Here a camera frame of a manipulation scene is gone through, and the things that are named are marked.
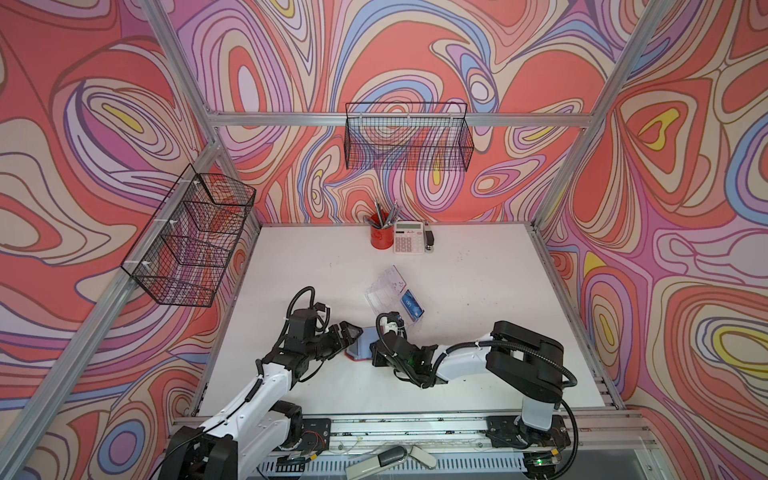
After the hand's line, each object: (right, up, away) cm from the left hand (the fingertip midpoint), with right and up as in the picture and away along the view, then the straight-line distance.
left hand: (361, 334), depth 83 cm
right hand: (+3, -7, +5) cm, 10 cm away
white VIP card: (+9, +15, +11) cm, 21 cm away
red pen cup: (+6, +28, +25) cm, 38 cm away
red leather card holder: (-1, -6, +4) cm, 7 cm away
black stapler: (+23, +29, +27) cm, 46 cm away
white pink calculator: (+16, +29, +31) cm, 45 cm away
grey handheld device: (+8, -24, -16) cm, 30 cm away
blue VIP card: (+15, +7, +4) cm, 17 cm away
